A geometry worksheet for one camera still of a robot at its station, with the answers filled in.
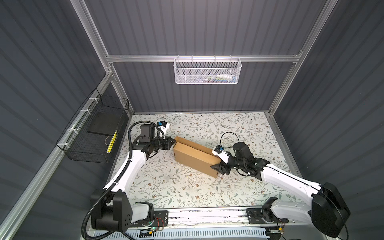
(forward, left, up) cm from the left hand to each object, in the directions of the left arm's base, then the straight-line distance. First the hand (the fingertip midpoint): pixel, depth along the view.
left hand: (174, 140), depth 82 cm
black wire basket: (0, +39, +9) cm, 40 cm away
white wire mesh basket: (+67, -26, +5) cm, 72 cm away
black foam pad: (+6, +34, +11) cm, 36 cm away
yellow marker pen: (-8, +29, +7) cm, 31 cm away
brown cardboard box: (-9, -12, -3) cm, 15 cm away
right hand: (-12, -22, -6) cm, 26 cm away
